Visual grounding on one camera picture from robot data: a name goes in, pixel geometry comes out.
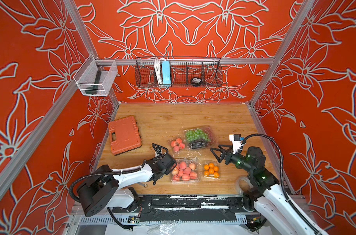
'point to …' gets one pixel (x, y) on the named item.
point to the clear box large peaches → (187, 171)
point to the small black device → (196, 80)
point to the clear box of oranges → (211, 169)
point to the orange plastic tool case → (124, 135)
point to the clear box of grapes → (199, 138)
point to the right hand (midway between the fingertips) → (214, 147)
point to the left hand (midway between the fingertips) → (164, 165)
